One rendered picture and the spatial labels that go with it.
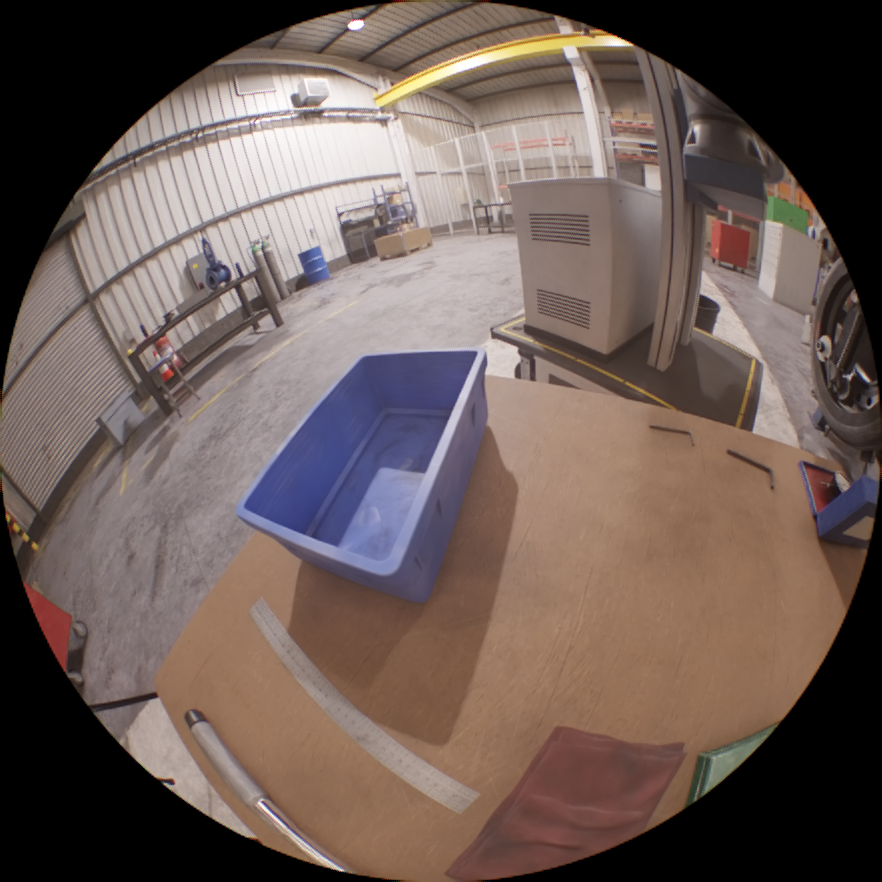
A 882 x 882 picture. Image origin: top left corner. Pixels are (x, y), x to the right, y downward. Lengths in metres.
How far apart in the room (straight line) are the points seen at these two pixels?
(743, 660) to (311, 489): 0.55
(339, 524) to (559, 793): 0.39
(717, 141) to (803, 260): 4.78
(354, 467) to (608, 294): 0.72
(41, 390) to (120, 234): 3.40
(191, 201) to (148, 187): 1.20
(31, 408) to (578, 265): 8.30
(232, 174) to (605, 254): 8.01
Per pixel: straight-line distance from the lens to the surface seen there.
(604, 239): 0.81
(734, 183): 0.67
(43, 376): 7.81
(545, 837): 0.32
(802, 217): 9.04
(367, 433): 0.47
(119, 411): 4.99
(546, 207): 0.90
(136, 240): 7.63
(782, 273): 5.28
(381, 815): 0.36
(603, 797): 0.33
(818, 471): 0.67
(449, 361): 0.40
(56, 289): 7.80
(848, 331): 1.52
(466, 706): 0.30
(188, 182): 8.10
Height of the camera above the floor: 0.76
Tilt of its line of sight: 43 degrees down
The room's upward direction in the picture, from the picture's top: 16 degrees counter-clockwise
